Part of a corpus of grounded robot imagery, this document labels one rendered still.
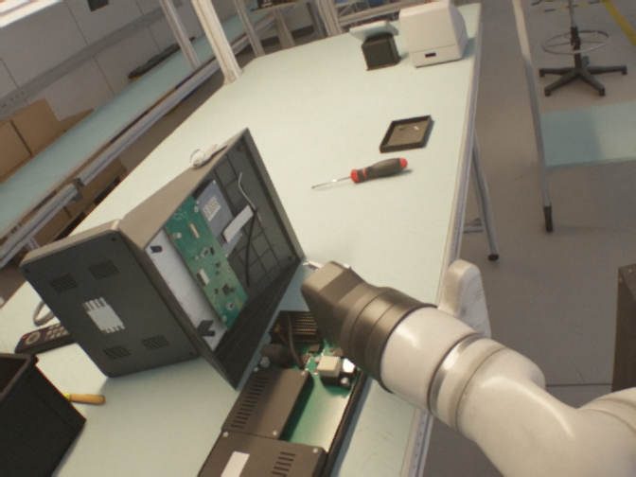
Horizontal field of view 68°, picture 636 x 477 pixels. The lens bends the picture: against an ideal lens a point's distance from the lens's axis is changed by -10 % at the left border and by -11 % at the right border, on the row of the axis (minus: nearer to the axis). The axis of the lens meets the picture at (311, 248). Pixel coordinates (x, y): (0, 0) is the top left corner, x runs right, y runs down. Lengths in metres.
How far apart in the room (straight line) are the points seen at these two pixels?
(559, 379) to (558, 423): 1.46
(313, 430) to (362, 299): 0.15
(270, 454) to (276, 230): 0.33
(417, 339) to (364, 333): 0.05
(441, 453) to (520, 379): 1.32
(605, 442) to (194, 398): 0.46
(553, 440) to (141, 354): 0.52
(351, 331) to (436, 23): 0.98
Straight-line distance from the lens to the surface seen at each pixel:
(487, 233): 2.14
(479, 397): 0.35
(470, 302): 0.42
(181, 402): 0.64
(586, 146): 2.28
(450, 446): 1.66
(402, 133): 0.99
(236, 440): 0.52
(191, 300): 0.57
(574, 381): 1.76
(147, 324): 0.65
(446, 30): 1.29
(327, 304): 0.45
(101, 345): 0.70
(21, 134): 4.21
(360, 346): 0.41
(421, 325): 0.39
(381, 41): 1.40
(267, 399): 0.54
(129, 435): 0.65
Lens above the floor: 1.41
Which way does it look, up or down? 32 degrees down
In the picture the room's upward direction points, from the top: 24 degrees counter-clockwise
